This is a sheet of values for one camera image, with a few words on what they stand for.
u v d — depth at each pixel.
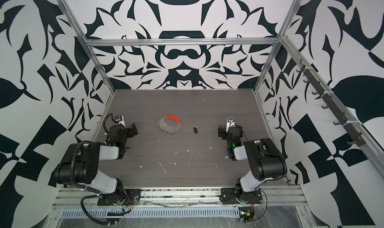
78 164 0.44
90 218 0.67
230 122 0.81
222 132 0.87
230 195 0.76
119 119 0.81
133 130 0.87
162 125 1.00
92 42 0.92
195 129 0.99
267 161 0.46
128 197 0.73
